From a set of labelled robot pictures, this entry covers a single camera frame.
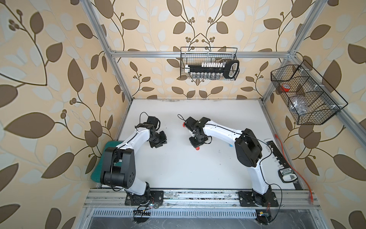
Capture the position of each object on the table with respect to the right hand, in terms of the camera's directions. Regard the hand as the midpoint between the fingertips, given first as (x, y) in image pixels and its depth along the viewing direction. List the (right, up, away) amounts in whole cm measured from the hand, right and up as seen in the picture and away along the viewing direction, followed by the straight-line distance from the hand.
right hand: (196, 144), depth 92 cm
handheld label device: (+52, -15, -10) cm, 55 cm away
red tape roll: (+50, +35, -11) cm, 62 cm away
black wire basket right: (+58, +27, -19) cm, 67 cm away
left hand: (-21, +3, -3) cm, 22 cm away
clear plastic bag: (+51, +25, -19) cm, 60 cm away
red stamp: (0, -3, 0) cm, 3 cm away
